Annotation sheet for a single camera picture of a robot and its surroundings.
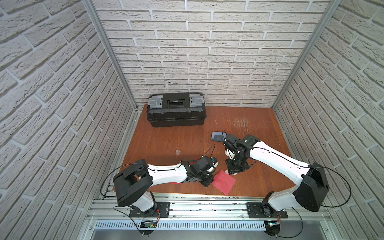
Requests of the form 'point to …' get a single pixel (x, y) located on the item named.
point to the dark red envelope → (223, 181)
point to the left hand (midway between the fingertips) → (213, 178)
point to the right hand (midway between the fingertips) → (233, 172)
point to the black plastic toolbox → (176, 109)
